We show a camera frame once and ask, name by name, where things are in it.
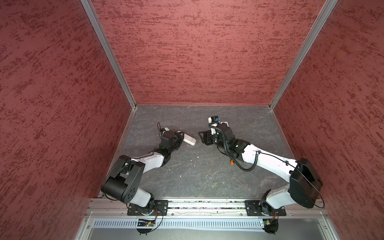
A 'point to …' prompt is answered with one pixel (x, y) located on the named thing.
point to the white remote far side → (225, 122)
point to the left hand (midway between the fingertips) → (185, 134)
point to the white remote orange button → (188, 139)
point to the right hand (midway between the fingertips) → (201, 135)
